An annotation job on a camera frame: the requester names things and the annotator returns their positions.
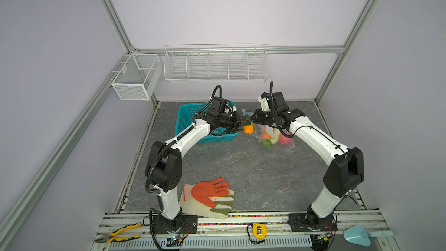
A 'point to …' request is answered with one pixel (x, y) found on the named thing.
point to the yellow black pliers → (110, 237)
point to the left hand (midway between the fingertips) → (251, 126)
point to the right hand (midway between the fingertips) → (251, 118)
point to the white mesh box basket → (137, 78)
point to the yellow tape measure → (259, 230)
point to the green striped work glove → (194, 208)
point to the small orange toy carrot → (265, 135)
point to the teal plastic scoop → (357, 235)
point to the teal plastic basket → (187, 111)
